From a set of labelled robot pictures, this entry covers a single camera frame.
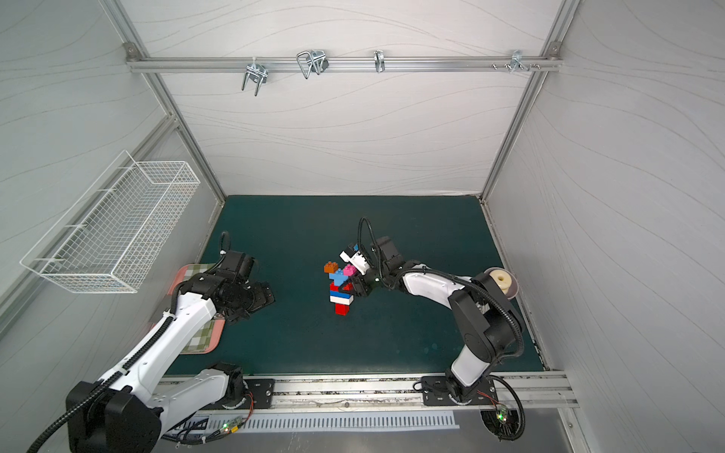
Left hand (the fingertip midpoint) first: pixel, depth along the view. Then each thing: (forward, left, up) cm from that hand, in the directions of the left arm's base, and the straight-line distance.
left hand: (263, 304), depth 80 cm
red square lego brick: (+2, -22, -6) cm, 23 cm away
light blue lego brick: (+7, -21, +4) cm, 23 cm away
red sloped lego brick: (+5, -20, +1) cm, 21 cm away
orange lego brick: (+10, -19, +5) cm, 22 cm away
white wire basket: (+6, +33, +22) cm, 40 cm away
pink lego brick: (+7, -25, +7) cm, 27 cm away
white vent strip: (-26, -25, -10) cm, 38 cm away
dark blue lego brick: (+4, -22, 0) cm, 22 cm away
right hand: (+7, -22, -1) cm, 23 cm away
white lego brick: (+3, -22, -2) cm, 23 cm away
